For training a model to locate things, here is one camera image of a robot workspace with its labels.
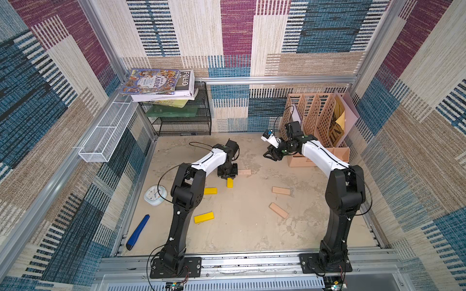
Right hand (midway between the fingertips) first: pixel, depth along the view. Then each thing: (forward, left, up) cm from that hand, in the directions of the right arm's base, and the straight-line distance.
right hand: (267, 148), depth 95 cm
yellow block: (-13, +20, -13) cm, 27 cm away
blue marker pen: (-36, +61, -14) cm, 72 cm away
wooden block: (-5, +11, -13) cm, 18 cm away
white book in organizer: (+18, -17, +7) cm, 26 cm away
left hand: (-8, +18, -13) cm, 24 cm away
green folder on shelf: (+19, +58, +11) cm, 62 cm away
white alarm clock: (-19, +59, -11) cm, 63 cm away
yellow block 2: (-15, +30, -17) cm, 37 cm away
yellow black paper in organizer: (+5, -33, +10) cm, 35 cm away
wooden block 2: (-18, -6, -12) cm, 22 cm away
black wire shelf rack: (+28, +51, -2) cm, 58 cm away
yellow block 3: (-29, +32, -15) cm, 46 cm away
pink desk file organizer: (+21, -37, +2) cm, 43 cm away
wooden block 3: (-27, -3, -13) cm, 31 cm away
